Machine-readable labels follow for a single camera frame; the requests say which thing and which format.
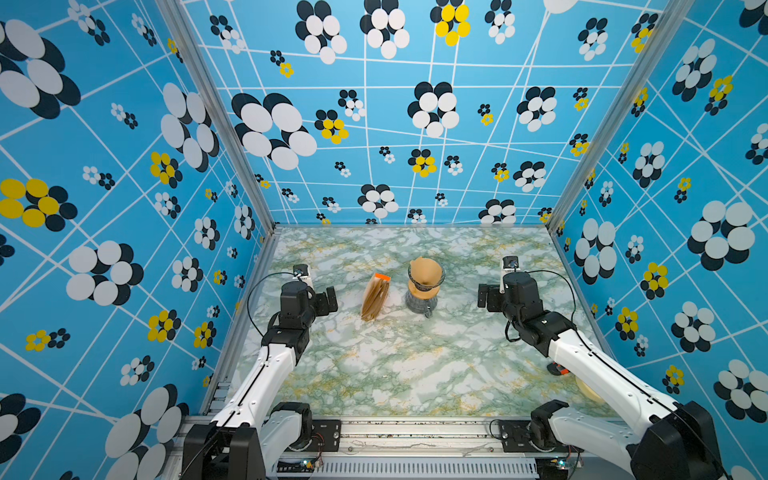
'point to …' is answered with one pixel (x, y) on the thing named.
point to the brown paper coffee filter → (426, 271)
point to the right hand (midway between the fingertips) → (499, 285)
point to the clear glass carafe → (420, 306)
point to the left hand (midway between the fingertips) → (318, 287)
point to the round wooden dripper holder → (423, 294)
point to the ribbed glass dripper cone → (422, 286)
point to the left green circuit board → (296, 466)
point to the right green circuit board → (552, 467)
